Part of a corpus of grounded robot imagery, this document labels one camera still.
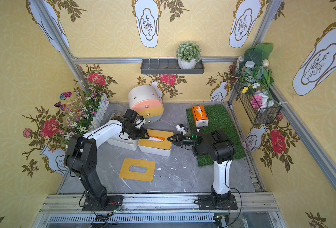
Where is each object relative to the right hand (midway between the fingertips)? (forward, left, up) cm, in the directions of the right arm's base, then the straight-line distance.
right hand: (175, 135), depth 89 cm
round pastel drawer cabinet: (+17, +19, +13) cm, 29 cm away
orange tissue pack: (-2, +12, -2) cm, 12 cm away
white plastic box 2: (-10, +12, -4) cm, 16 cm away
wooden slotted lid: (-7, +6, 0) cm, 9 cm away
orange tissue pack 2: (+18, -17, -1) cm, 25 cm away
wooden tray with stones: (+22, +48, -7) cm, 53 cm away
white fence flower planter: (+9, +59, +8) cm, 61 cm away
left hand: (0, +22, -4) cm, 22 cm away
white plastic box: (-7, +27, -1) cm, 28 cm away
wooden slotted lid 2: (-22, +15, -11) cm, 29 cm away
